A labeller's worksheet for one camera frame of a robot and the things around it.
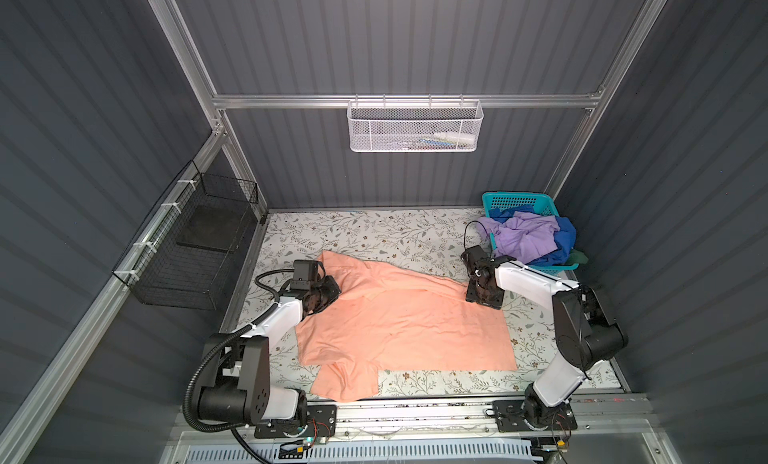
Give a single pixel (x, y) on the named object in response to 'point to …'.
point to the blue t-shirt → (565, 238)
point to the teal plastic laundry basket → (540, 202)
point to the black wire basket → (182, 255)
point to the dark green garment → (577, 257)
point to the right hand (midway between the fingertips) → (483, 300)
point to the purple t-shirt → (524, 237)
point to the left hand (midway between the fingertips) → (339, 288)
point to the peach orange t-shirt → (389, 319)
